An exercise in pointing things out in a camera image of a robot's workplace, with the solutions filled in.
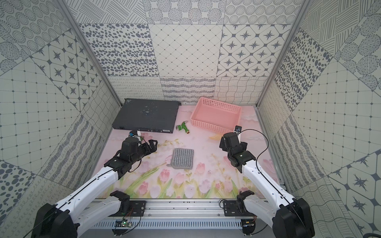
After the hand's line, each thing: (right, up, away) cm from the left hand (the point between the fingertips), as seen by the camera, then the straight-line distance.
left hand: (148, 139), depth 83 cm
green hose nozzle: (+15, +6, +20) cm, 26 cm away
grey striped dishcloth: (+19, -12, +5) cm, 23 cm away
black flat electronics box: (-5, +14, +27) cm, 31 cm away
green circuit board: (-8, -39, -13) cm, 42 cm away
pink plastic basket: (+43, +15, +30) cm, 55 cm away
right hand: (+48, -1, 0) cm, 49 cm away
